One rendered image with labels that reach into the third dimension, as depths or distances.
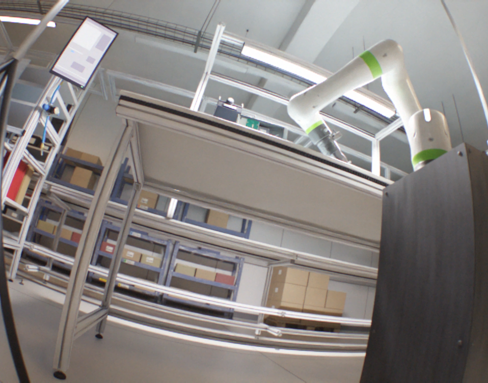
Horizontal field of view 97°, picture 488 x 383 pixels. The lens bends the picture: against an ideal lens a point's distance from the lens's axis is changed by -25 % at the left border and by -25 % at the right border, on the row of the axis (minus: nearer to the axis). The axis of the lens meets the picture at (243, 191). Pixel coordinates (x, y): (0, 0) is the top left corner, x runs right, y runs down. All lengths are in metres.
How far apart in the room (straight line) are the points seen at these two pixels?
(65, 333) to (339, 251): 5.79
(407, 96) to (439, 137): 0.37
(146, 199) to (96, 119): 2.16
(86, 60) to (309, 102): 1.57
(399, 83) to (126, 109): 1.05
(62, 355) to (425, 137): 1.28
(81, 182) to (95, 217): 4.12
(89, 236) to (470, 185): 1.03
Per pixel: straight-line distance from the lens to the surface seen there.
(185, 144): 1.22
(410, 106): 1.19
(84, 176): 5.11
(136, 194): 1.72
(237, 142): 0.99
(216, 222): 4.84
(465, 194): 0.63
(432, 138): 0.88
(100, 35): 2.26
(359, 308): 6.64
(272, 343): 1.87
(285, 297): 4.55
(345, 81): 1.13
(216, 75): 2.25
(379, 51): 1.17
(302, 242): 5.86
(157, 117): 0.99
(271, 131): 1.36
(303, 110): 1.11
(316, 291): 4.79
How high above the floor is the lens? 0.45
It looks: 20 degrees up
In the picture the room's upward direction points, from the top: 12 degrees clockwise
